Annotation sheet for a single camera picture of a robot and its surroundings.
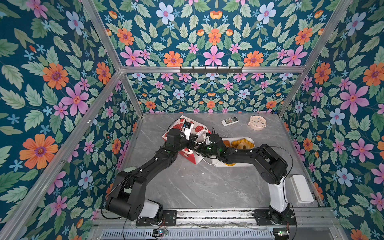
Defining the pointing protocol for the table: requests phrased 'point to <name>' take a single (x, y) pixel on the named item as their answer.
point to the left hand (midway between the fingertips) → (199, 132)
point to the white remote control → (230, 121)
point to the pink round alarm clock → (257, 122)
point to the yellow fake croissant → (235, 143)
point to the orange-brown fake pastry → (227, 143)
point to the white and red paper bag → (193, 155)
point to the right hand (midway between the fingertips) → (192, 147)
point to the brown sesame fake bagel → (240, 145)
